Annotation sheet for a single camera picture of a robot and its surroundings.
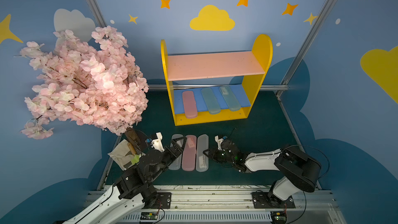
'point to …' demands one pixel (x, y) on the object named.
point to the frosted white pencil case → (176, 165)
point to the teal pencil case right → (233, 104)
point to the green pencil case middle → (212, 105)
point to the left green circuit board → (148, 215)
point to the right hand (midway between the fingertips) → (204, 151)
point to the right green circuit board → (278, 217)
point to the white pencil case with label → (202, 145)
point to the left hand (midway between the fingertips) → (184, 140)
